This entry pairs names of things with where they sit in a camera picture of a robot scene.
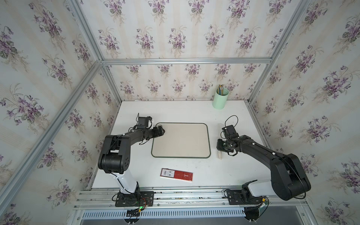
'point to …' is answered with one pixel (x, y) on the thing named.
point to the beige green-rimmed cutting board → (182, 140)
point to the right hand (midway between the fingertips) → (219, 146)
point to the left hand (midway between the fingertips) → (160, 132)
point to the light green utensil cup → (219, 101)
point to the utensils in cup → (220, 89)
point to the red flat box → (177, 175)
